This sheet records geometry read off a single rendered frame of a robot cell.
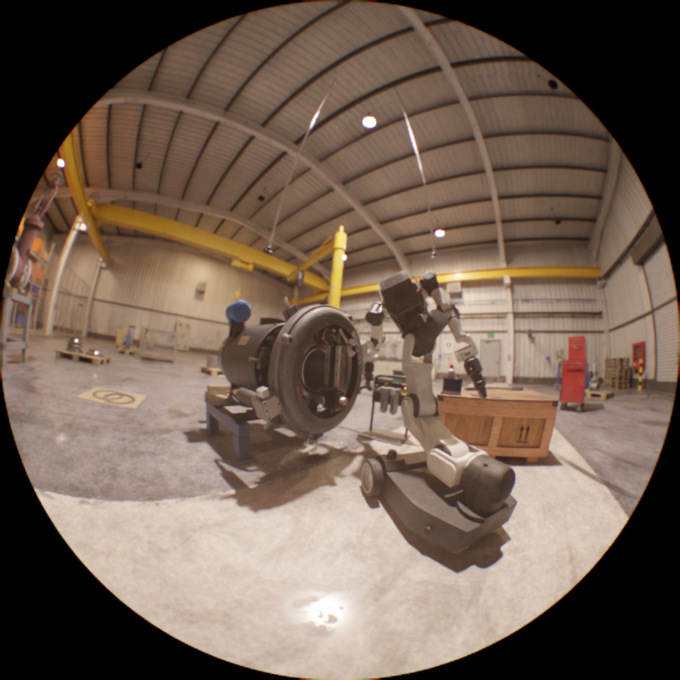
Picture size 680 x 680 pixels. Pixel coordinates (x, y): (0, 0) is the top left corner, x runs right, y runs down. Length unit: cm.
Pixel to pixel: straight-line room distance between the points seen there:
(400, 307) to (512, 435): 124
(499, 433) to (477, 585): 113
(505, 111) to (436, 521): 936
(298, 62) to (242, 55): 164
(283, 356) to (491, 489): 96
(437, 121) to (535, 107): 375
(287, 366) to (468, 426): 131
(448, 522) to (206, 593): 75
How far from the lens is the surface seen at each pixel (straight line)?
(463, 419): 164
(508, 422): 169
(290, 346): 94
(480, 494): 80
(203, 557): 84
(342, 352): 120
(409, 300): 120
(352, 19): 761
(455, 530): 79
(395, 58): 784
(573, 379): 425
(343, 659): 68
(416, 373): 112
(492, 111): 899
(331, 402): 114
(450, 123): 877
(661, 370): 996
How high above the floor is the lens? 68
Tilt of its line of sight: 5 degrees up
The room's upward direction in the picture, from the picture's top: 5 degrees clockwise
